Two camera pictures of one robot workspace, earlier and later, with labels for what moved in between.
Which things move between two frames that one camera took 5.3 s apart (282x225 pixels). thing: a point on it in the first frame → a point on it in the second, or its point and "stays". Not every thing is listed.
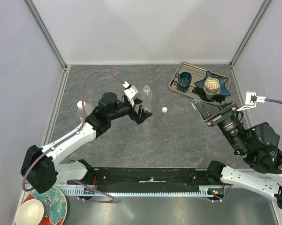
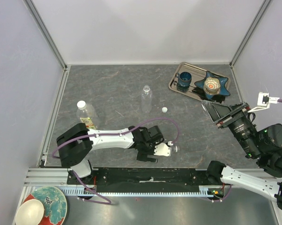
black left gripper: [142, 115] → [142, 156]
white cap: [164, 109] stays
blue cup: [184, 78] stays
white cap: [80, 104] stays
